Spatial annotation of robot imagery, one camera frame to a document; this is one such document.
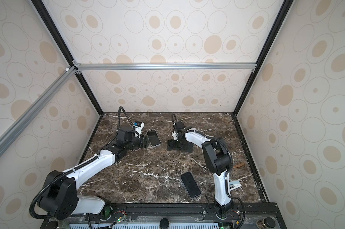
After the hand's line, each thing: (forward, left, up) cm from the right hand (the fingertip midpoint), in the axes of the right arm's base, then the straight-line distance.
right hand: (172, 149), depth 96 cm
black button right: (-42, -43, +8) cm, 61 cm away
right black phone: (-23, -10, -2) cm, 25 cm away
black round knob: (-42, +3, +8) cm, 43 cm away
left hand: (0, +12, +17) cm, 21 cm away
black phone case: (-4, -5, +12) cm, 14 cm away
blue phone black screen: (+11, +14, -2) cm, 18 cm away
